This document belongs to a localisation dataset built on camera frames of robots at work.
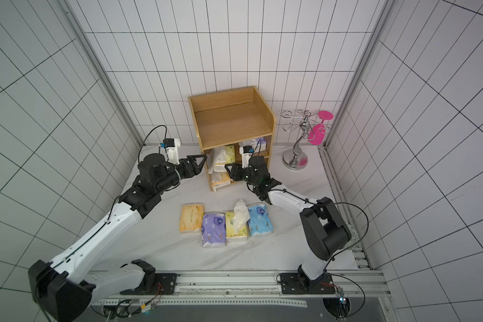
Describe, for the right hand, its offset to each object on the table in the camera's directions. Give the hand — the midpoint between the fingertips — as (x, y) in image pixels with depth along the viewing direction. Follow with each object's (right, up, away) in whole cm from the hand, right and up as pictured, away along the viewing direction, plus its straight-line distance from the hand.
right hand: (221, 167), depth 85 cm
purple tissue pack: (-3, -26, -3) cm, 26 cm away
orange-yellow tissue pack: (-13, -22, +1) cm, 25 cm away
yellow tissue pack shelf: (-1, +4, -2) cm, 5 cm away
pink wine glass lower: (+47, +16, +14) cm, 52 cm away
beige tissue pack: (-2, -6, +12) cm, 14 cm away
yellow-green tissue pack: (+7, -23, -1) cm, 24 cm away
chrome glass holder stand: (+39, +4, +26) cm, 47 cm away
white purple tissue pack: (+16, +10, +5) cm, 19 cm away
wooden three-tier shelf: (+2, +21, +1) cm, 21 cm away
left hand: (-6, +3, -12) cm, 14 cm away
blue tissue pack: (+17, -23, +1) cm, 29 cm away
